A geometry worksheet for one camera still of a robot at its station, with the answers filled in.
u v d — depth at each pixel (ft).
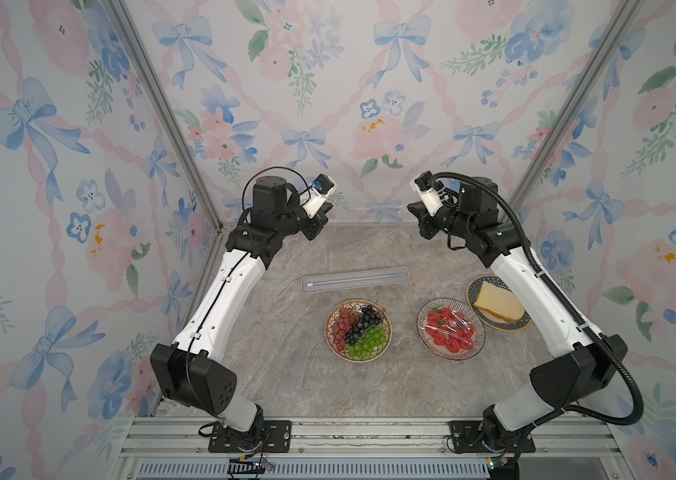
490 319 3.06
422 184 2.00
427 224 2.16
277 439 2.44
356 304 3.12
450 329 2.88
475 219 1.83
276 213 1.78
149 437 2.46
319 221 2.09
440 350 2.81
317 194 1.96
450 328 2.88
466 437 2.40
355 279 3.16
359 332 2.88
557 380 1.47
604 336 1.41
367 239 3.79
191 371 1.32
